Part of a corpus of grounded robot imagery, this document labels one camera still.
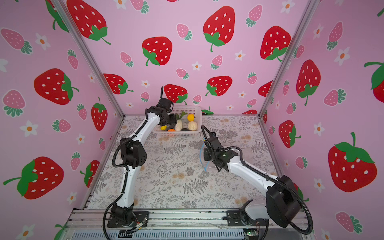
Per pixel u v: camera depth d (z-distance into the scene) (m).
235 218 0.73
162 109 0.76
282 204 0.41
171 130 1.07
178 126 1.07
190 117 1.14
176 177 0.88
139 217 0.75
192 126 1.07
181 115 1.14
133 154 0.61
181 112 1.13
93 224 0.72
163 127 1.07
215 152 0.62
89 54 0.84
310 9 0.70
